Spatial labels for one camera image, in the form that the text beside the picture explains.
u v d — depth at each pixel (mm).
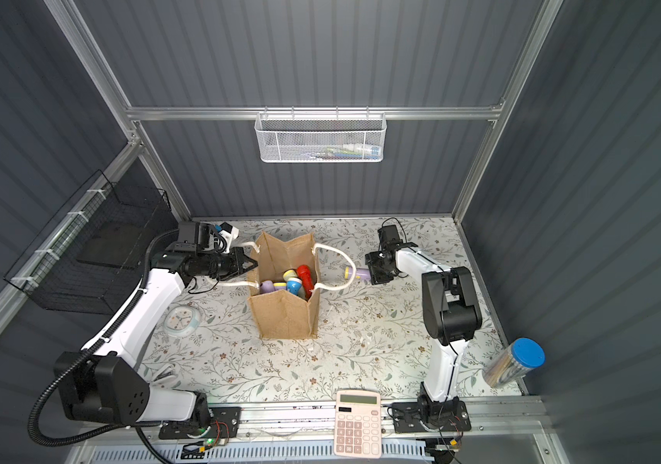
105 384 413
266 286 846
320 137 1238
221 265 681
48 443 379
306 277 919
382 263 752
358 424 721
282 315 813
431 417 663
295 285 872
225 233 739
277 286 875
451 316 527
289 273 937
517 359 654
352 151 914
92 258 709
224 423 722
